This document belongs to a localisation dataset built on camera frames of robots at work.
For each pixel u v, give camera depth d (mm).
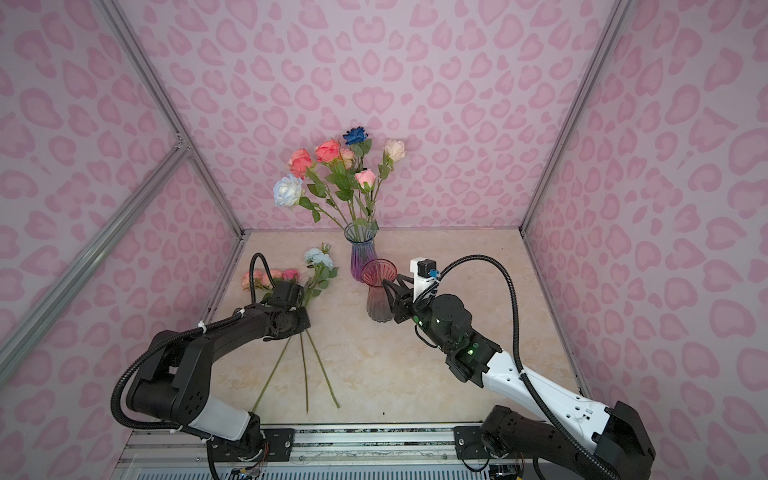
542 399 442
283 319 701
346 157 854
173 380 446
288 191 691
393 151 854
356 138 859
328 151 770
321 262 1036
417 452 725
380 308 921
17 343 503
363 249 1038
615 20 697
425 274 578
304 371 857
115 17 690
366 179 768
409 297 611
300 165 781
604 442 394
